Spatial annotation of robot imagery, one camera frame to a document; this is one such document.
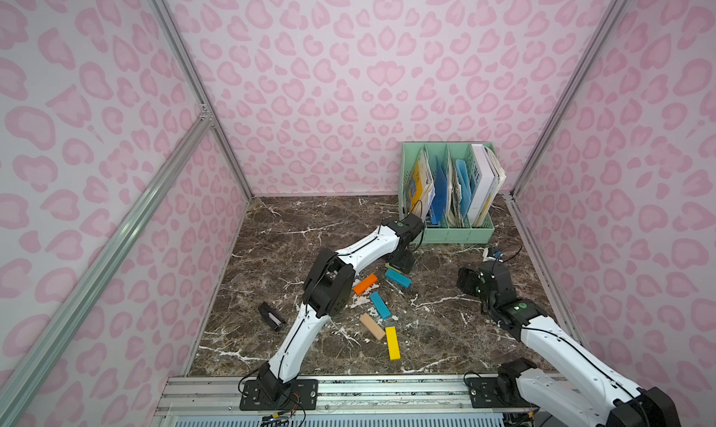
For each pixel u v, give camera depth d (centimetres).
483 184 91
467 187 89
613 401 41
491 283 64
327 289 59
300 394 73
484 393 72
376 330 84
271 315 86
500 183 90
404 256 87
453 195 93
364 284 93
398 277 95
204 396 75
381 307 88
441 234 103
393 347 80
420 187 95
